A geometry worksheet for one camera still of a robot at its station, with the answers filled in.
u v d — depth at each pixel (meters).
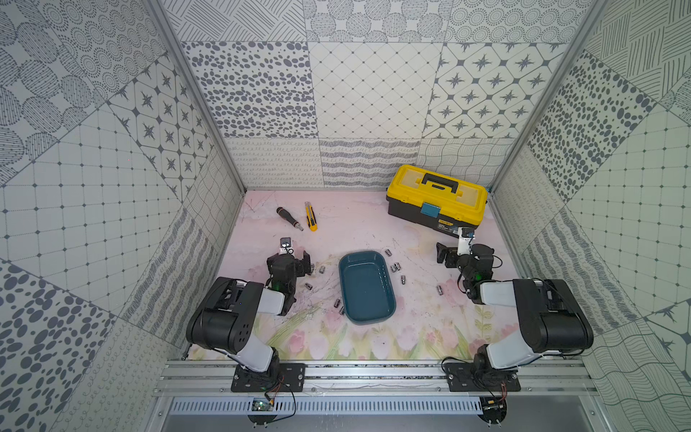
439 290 0.90
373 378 0.76
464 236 0.83
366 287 0.90
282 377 0.73
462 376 0.74
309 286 0.92
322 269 0.95
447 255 0.86
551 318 0.46
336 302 0.88
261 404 0.72
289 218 1.11
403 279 0.93
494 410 0.73
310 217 1.10
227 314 0.45
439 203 0.97
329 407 0.70
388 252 1.01
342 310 0.85
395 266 0.95
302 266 0.86
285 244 0.81
